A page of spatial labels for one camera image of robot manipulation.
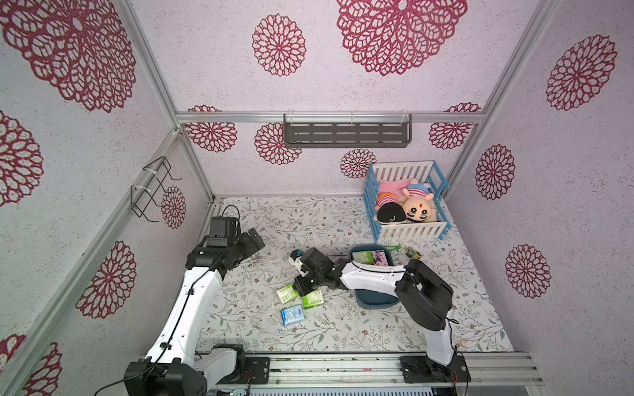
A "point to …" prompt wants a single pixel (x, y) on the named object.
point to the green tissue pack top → (364, 256)
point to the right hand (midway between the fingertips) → (299, 283)
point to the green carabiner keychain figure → (409, 252)
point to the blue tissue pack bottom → (292, 314)
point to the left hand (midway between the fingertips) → (253, 246)
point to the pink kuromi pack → (379, 258)
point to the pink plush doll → (389, 209)
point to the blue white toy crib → (428, 172)
